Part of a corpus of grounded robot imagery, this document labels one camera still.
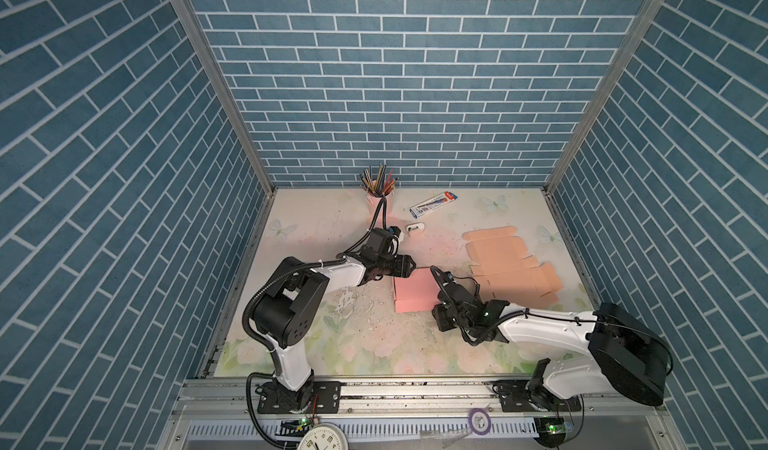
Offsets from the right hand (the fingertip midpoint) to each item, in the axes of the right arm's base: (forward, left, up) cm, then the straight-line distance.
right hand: (432, 309), depth 87 cm
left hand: (+13, +8, +2) cm, 16 cm away
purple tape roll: (-26, -9, -2) cm, 28 cm away
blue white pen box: (+43, +1, -1) cm, 43 cm away
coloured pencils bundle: (+42, +20, +9) cm, 47 cm away
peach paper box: (+17, -25, -4) cm, 30 cm away
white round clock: (-32, +23, +3) cm, 39 cm away
